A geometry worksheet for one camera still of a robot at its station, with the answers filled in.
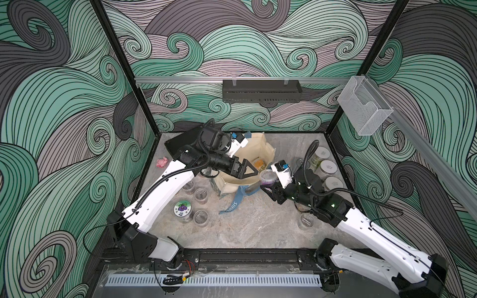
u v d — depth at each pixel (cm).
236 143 61
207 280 73
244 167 57
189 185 90
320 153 98
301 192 55
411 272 39
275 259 74
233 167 58
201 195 86
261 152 100
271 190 64
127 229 38
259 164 98
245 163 57
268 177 67
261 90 95
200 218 80
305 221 78
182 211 79
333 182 86
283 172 60
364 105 78
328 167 92
